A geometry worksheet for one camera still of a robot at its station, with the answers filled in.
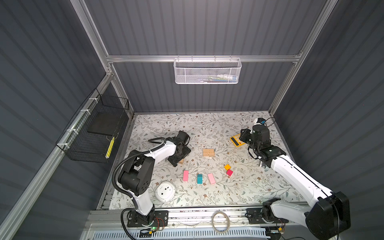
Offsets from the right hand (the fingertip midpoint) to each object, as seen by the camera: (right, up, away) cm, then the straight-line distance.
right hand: (243, 131), depth 81 cm
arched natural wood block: (-35, -19, +10) cm, 41 cm away
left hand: (-34, -16, +12) cm, 39 cm away
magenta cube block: (-6, -25, +8) cm, 27 cm away
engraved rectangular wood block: (-18, -14, +15) cm, 27 cm away
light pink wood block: (-17, -28, +5) cm, 33 cm away
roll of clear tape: (-11, -45, -9) cm, 47 cm away
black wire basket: (-78, -2, -9) cm, 79 cm away
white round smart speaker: (-43, -32, -3) cm, 54 cm away
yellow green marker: (-67, -7, -12) cm, 68 cm away
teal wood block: (-24, -29, +5) cm, 38 cm away
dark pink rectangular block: (-32, -27, +7) cm, 43 cm away
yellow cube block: (-7, -23, +10) cm, 26 cm away
